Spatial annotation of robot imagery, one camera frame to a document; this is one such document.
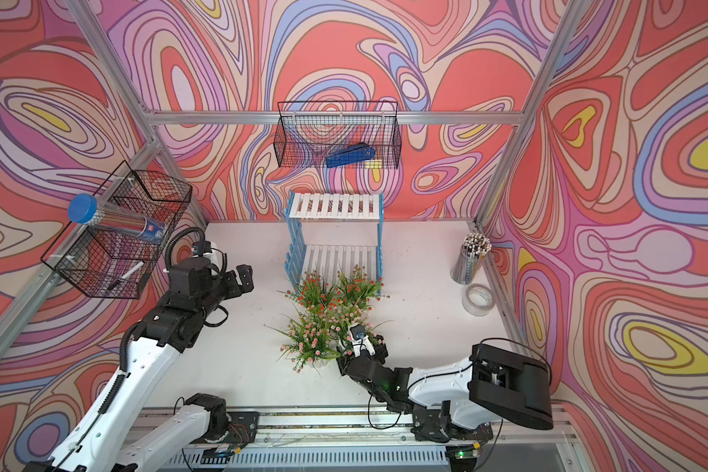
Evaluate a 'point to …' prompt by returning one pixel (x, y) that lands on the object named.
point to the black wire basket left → (105, 261)
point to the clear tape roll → (478, 300)
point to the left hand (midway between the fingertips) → (239, 271)
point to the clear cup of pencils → (475, 248)
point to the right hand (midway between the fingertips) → (354, 349)
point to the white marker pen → (110, 286)
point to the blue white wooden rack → (329, 261)
